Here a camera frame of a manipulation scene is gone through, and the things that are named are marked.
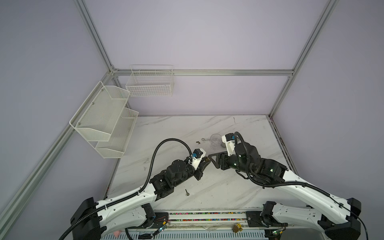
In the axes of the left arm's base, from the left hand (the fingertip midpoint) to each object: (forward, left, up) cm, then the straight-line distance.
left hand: (207, 159), depth 71 cm
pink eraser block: (-28, +42, -21) cm, 54 cm away
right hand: (-1, -2, +5) cm, 5 cm away
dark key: (-9, +10, -23) cm, 26 cm away
